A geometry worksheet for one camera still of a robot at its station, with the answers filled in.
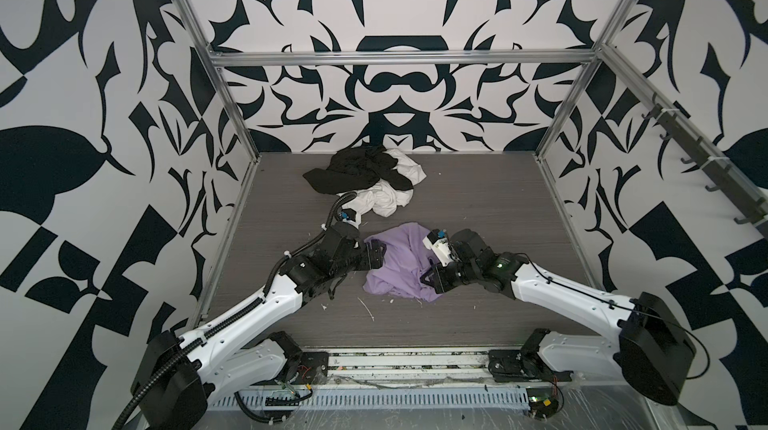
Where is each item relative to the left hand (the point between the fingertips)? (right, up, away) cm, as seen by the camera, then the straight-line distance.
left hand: (376, 242), depth 78 cm
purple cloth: (+8, -6, +5) cm, 11 cm away
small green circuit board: (+39, -37, -7) cm, 54 cm away
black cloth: (-9, +20, +24) cm, 32 cm away
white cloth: (0, +10, +23) cm, 25 cm away
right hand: (+12, -10, +1) cm, 16 cm away
